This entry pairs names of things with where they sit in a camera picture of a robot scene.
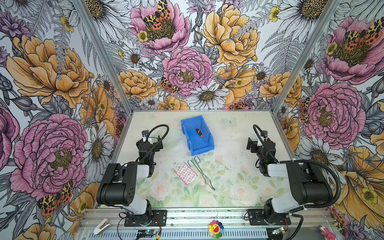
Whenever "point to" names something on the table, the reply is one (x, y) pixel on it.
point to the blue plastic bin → (196, 144)
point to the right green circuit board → (278, 230)
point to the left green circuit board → (148, 232)
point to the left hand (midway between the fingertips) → (152, 140)
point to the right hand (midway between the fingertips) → (256, 141)
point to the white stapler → (103, 226)
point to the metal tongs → (195, 163)
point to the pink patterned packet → (186, 173)
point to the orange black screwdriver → (199, 132)
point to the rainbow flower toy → (215, 229)
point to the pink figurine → (327, 234)
